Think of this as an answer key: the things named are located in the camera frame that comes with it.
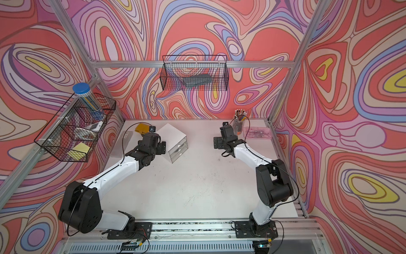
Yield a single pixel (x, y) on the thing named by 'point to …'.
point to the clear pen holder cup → (240, 116)
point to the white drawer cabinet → (176, 141)
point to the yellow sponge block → (142, 128)
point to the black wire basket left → (74, 131)
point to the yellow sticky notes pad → (82, 147)
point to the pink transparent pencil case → (257, 133)
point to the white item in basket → (96, 126)
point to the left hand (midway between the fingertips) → (155, 143)
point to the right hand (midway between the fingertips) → (224, 143)
